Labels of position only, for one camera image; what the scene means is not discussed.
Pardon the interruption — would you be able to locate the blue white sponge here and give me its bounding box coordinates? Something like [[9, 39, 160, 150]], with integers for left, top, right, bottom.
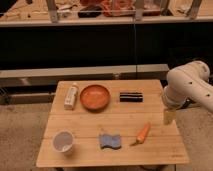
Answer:
[[99, 134, 121, 150]]

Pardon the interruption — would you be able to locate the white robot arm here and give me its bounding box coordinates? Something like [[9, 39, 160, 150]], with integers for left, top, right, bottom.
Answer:
[[162, 61, 213, 125]]

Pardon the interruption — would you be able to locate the black striped block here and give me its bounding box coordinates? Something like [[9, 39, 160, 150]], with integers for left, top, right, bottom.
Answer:
[[119, 92, 143, 102]]

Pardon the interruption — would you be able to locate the orange bowl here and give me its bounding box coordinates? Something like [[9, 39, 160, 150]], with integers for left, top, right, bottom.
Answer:
[[80, 85, 110, 110]]

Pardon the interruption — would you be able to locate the wooden folding table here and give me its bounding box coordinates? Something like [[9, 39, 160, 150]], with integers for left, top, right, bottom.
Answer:
[[36, 80, 189, 168]]

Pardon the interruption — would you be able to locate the white bottle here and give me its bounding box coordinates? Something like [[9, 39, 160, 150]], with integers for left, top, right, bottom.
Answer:
[[64, 83, 78, 110]]

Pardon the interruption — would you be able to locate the white cup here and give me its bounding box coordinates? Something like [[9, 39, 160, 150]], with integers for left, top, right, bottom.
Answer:
[[52, 131, 74, 155]]

